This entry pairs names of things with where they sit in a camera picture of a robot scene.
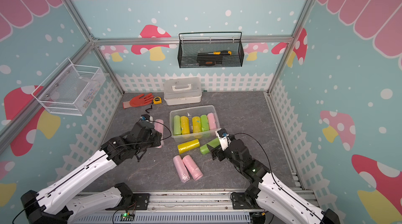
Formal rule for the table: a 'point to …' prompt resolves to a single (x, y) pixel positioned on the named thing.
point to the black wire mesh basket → (210, 49)
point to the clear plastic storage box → (191, 112)
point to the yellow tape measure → (157, 100)
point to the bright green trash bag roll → (204, 125)
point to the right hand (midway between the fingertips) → (216, 140)
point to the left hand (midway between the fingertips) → (159, 138)
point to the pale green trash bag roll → (177, 125)
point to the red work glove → (138, 101)
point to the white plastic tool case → (186, 90)
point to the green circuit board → (126, 216)
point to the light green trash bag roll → (204, 149)
